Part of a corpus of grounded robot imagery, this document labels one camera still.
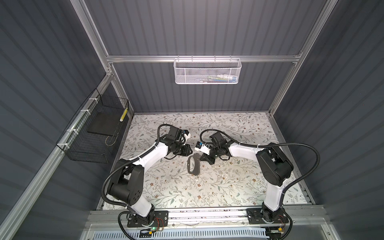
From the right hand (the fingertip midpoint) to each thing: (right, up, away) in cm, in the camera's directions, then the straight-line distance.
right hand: (203, 158), depth 92 cm
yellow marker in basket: (-44, +26, -11) cm, 53 cm away
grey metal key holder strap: (-4, -5, -1) cm, 6 cm away
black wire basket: (-55, +15, -20) cm, 61 cm away
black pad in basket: (-53, +22, -14) cm, 59 cm away
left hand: (-7, +5, -4) cm, 10 cm away
